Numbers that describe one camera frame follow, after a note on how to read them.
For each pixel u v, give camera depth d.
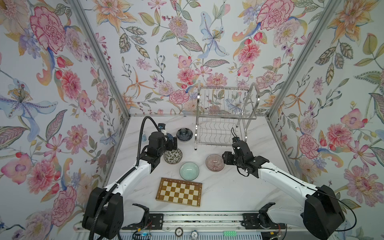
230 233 0.70
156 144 0.63
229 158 0.77
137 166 0.54
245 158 0.64
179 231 0.72
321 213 0.41
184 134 1.07
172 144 0.78
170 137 1.04
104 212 0.41
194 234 0.67
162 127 0.73
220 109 1.25
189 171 0.90
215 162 0.93
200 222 0.76
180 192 0.81
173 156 0.97
